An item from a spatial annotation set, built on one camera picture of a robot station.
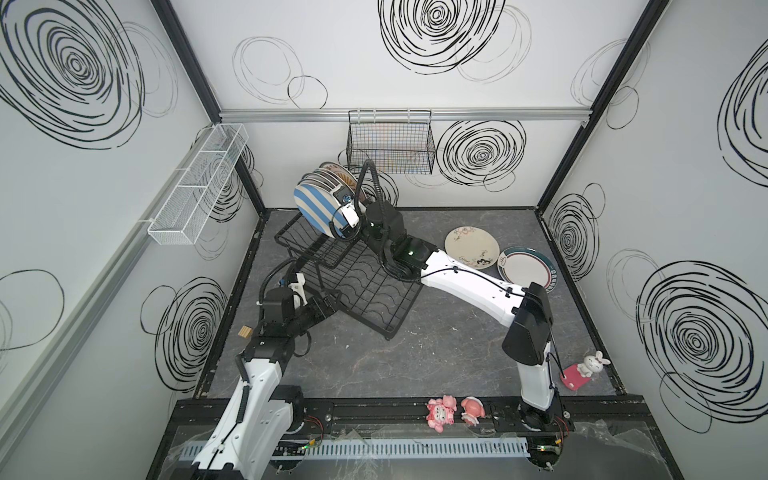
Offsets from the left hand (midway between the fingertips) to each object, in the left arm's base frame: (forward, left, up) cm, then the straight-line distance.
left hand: (333, 297), depth 81 cm
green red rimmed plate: (+21, -61, -13) cm, 66 cm away
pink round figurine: (-24, -37, -11) cm, 45 cm away
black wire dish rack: (+16, -1, -11) cm, 20 cm away
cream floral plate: (+28, -44, -12) cm, 54 cm away
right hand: (+15, -3, +23) cm, 28 cm away
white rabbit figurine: (-13, -68, -6) cm, 69 cm away
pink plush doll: (-25, -29, -10) cm, 39 cm away
